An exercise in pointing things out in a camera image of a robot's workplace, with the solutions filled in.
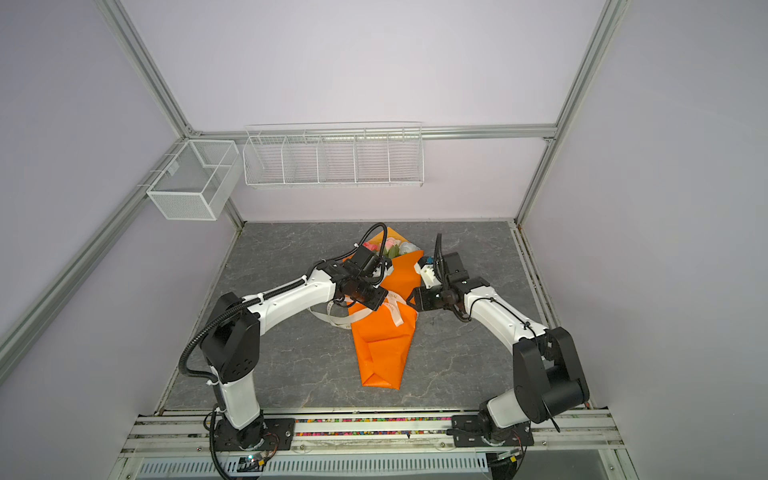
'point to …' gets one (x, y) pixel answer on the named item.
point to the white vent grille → (320, 464)
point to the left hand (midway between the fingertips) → (382, 303)
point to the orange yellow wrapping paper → (382, 349)
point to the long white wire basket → (379, 154)
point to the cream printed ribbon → (391, 301)
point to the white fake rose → (408, 247)
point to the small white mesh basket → (195, 183)
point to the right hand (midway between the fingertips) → (414, 302)
